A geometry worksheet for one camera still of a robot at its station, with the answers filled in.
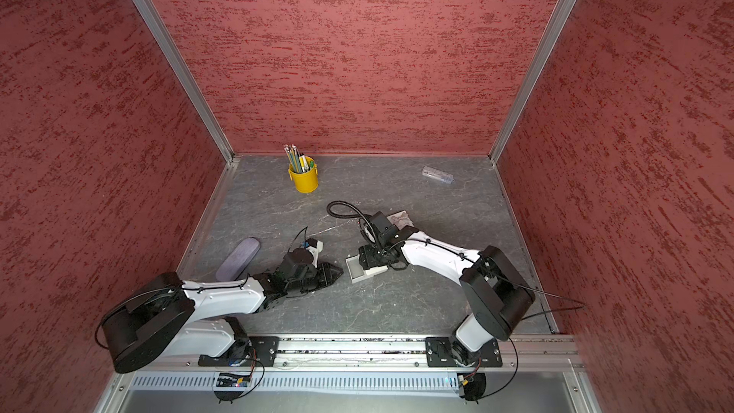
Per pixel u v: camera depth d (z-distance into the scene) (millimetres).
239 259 877
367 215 741
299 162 1033
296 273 675
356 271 881
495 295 444
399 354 756
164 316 431
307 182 1067
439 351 740
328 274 756
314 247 813
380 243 677
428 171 1143
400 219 971
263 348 750
